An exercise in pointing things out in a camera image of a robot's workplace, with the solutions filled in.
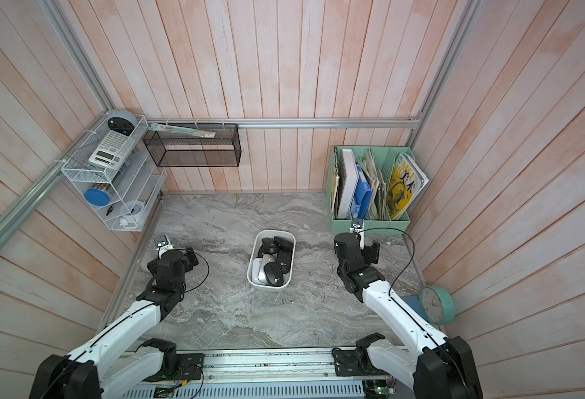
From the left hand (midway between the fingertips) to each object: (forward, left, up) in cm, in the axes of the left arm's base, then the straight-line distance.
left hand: (176, 253), depth 86 cm
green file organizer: (+25, -70, +11) cm, 75 cm away
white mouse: (-1, -27, -7) cm, 28 cm away
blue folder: (+21, -68, +8) cm, 71 cm away
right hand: (+3, -64, +6) cm, 64 cm away
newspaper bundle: (+23, -74, +9) cm, 78 cm away
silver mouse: (+1, -31, -6) cm, 32 cm away
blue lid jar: (+9, +21, +19) cm, 30 cm away
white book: (+24, -64, 0) cm, 68 cm away
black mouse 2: (+4, -38, -6) cm, 39 cm away
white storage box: (+6, -27, -8) cm, 29 cm away
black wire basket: (+48, +2, +12) cm, 49 cm away
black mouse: (+8, -32, -6) cm, 34 cm away
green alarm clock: (-16, -88, -3) cm, 89 cm away
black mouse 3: (-5, -34, -6) cm, 35 cm away
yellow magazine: (+30, -87, +8) cm, 92 cm away
